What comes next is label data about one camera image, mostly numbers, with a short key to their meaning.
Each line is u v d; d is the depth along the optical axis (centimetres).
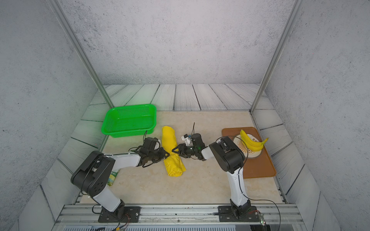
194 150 85
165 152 88
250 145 94
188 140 94
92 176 47
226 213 74
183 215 74
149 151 76
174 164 85
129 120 118
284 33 79
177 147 91
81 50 85
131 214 73
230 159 55
